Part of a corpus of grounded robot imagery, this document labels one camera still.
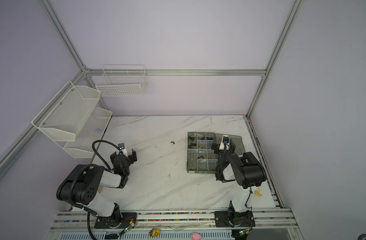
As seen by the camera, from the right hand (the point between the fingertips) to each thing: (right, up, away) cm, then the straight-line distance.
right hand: (223, 138), depth 92 cm
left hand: (-63, -9, +1) cm, 63 cm away
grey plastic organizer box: (-14, -13, +4) cm, 19 cm away
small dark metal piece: (-33, -4, +12) cm, 35 cm away
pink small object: (-18, -45, -23) cm, 54 cm away
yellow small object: (-38, -43, -23) cm, 62 cm away
